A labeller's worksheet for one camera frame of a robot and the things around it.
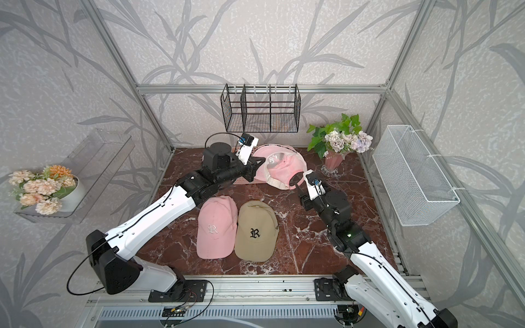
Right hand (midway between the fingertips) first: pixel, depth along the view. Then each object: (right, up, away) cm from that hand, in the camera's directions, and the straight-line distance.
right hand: (304, 179), depth 72 cm
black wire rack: (-18, +35, +34) cm, 52 cm away
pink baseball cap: (-34, -20, +8) cm, 40 cm away
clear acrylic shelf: (-77, +6, +3) cm, 78 cm away
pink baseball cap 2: (-8, +6, +9) cm, 14 cm away
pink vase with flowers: (+14, +15, +11) cm, 23 cm away
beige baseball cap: (-18, -22, +9) cm, 30 cm away
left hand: (-14, +7, -3) cm, 16 cm away
